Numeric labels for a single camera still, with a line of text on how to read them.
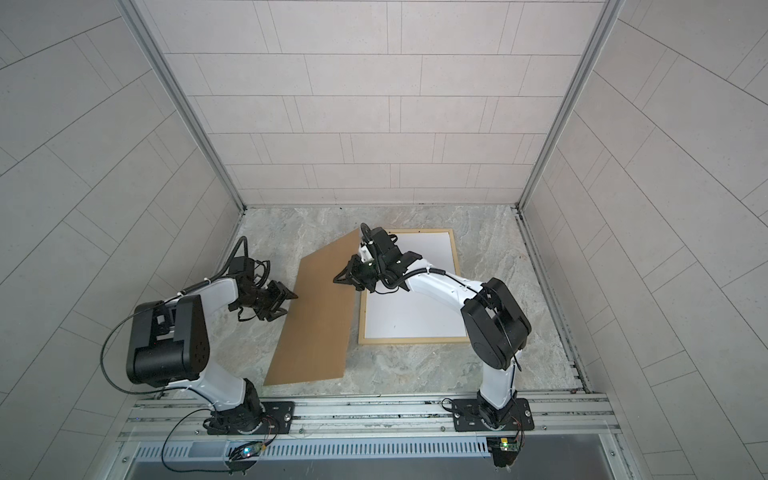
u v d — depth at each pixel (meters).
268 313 0.81
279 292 0.81
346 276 0.75
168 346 0.45
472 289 0.49
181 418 0.71
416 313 0.91
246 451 0.64
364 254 0.78
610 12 0.71
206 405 0.56
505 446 0.68
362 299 0.89
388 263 0.66
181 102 0.86
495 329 0.46
